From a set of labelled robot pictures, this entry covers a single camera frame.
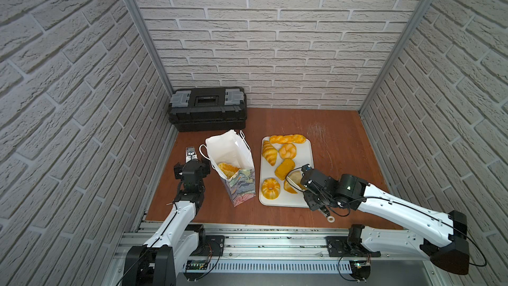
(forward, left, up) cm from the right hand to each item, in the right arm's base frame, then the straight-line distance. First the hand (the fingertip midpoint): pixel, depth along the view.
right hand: (311, 197), depth 74 cm
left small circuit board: (-19, +46, -15) cm, 51 cm away
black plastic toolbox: (+46, +43, +5) cm, 63 cm away
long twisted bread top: (+35, +3, -9) cm, 36 cm away
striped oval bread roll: (+16, +33, -3) cm, 37 cm away
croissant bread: (+27, +13, -9) cm, 31 cm away
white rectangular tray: (+23, +10, -12) cm, 28 cm away
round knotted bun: (+27, +4, -9) cm, 29 cm away
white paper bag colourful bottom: (+22, +32, -3) cm, 39 cm away
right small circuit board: (-23, -15, -13) cm, 31 cm away
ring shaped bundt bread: (+9, +14, -11) cm, 20 cm away
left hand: (+20, +48, +1) cm, 52 cm away
